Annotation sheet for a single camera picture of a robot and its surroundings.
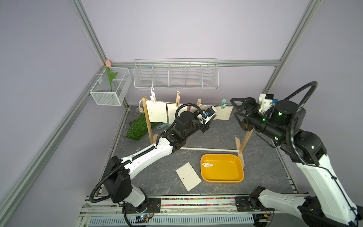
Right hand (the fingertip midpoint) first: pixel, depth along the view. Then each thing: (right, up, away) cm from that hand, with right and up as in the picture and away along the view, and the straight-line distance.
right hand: (231, 105), depth 54 cm
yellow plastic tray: (+8, -36, +33) cm, 50 cm away
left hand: (-4, -2, +15) cm, 16 cm away
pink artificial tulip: (-66, +21, +36) cm, 78 cm away
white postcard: (-17, -40, +31) cm, 53 cm away
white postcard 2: (0, -3, +13) cm, 13 cm away
